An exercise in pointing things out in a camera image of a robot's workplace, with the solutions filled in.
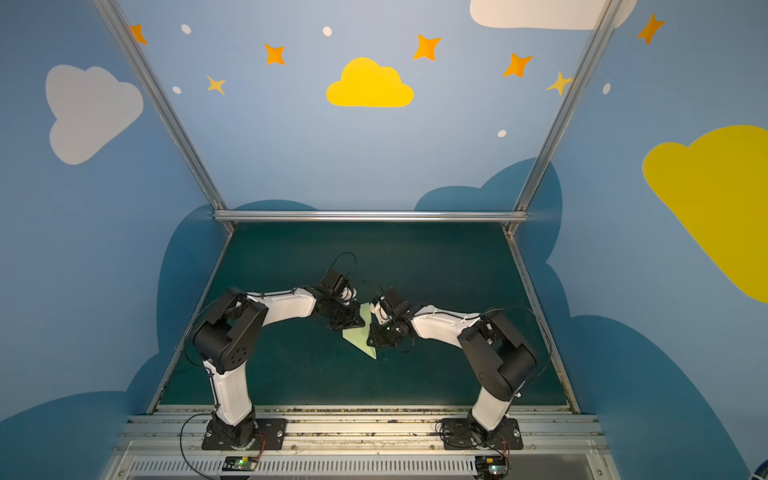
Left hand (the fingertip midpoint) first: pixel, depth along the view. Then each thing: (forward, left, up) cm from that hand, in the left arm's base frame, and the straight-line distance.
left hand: (367, 323), depth 93 cm
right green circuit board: (-36, -32, -2) cm, 49 cm away
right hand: (-6, -1, +1) cm, 6 cm away
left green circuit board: (-36, +29, -2) cm, 47 cm away
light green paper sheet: (-3, +2, -2) cm, 4 cm away
